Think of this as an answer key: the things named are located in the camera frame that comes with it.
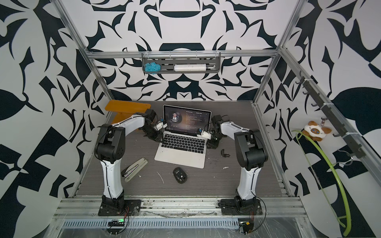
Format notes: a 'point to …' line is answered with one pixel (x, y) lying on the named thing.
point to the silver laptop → (180, 145)
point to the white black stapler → (131, 170)
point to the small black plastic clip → (224, 155)
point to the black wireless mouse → (180, 175)
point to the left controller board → (120, 222)
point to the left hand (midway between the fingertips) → (158, 138)
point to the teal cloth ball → (152, 67)
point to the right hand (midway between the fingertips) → (208, 139)
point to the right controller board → (247, 226)
